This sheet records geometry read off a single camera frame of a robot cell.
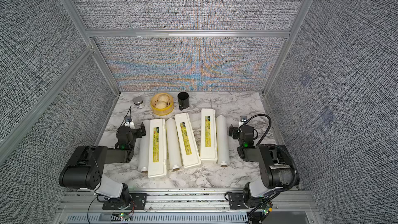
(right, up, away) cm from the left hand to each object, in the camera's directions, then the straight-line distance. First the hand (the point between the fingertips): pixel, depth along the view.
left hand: (136, 122), depth 92 cm
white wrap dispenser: (+16, -16, -13) cm, 26 cm away
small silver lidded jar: (-4, +13, +15) cm, 20 cm away
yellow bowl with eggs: (+12, +11, +13) cm, 21 cm away
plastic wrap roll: (+7, -15, -8) cm, 19 cm away
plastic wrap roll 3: (+51, -11, -3) cm, 52 cm away
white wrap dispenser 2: (+32, -15, -11) cm, 37 cm away
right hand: (+62, +1, +1) cm, 62 cm away
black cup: (+27, +14, +14) cm, 33 cm away
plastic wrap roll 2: (+25, -20, -11) cm, 34 cm away
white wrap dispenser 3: (+42, -10, -8) cm, 44 cm away
